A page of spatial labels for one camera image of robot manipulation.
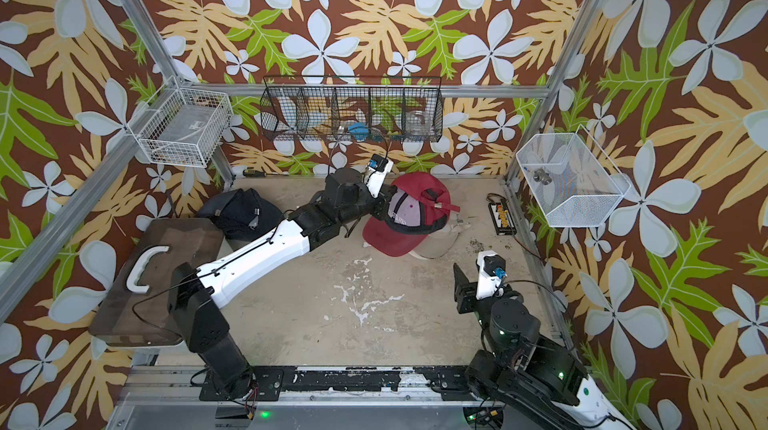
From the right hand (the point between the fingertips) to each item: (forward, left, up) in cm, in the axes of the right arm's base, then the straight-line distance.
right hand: (461, 264), depth 65 cm
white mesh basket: (+26, -36, -1) cm, 44 cm away
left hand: (+20, +14, +5) cm, 25 cm away
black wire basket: (+55, +28, +5) cm, 62 cm away
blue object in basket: (+49, +25, +1) cm, 55 cm away
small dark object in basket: (+29, -28, -1) cm, 40 cm away
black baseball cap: (+31, +67, -21) cm, 76 cm away
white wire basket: (+41, +76, +8) cm, 87 cm away
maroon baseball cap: (+23, +7, -7) cm, 25 cm away
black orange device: (+32, -25, -26) cm, 48 cm away
